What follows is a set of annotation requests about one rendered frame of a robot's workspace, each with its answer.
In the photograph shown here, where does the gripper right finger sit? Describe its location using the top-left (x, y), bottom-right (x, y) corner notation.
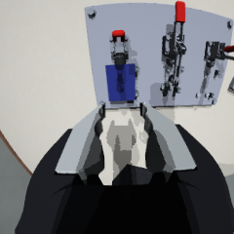
top-left (139, 102), bottom-right (234, 232)

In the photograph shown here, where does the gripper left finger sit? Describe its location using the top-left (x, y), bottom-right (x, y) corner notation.
top-left (15, 104), bottom-right (105, 234)

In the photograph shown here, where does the blue flat plate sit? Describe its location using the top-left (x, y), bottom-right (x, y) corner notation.
top-left (105, 63), bottom-right (136, 101)

